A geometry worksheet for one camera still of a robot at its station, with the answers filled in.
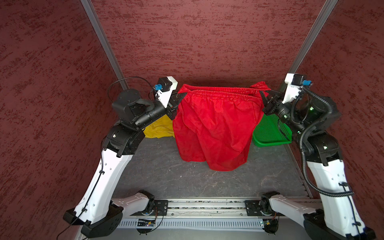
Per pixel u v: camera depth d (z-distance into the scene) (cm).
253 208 74
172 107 44
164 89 40
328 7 71
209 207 76
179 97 47
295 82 42
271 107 45
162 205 76
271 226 71
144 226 72
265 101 52
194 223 71
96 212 35
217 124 58
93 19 74
